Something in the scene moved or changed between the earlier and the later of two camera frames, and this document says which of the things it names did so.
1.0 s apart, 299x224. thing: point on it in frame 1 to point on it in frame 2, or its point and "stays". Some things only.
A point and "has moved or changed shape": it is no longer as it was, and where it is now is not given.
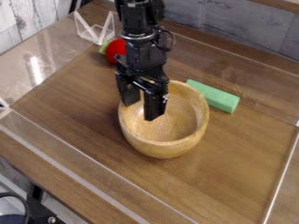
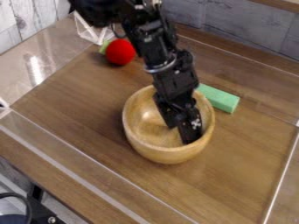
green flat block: x=219 y=99 stays
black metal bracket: x=39 y=213 stays
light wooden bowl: x=170 y=135 has moved or changed shape
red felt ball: x=116 y=48 stays
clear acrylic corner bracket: x=98 y=35 stays
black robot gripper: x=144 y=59 to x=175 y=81
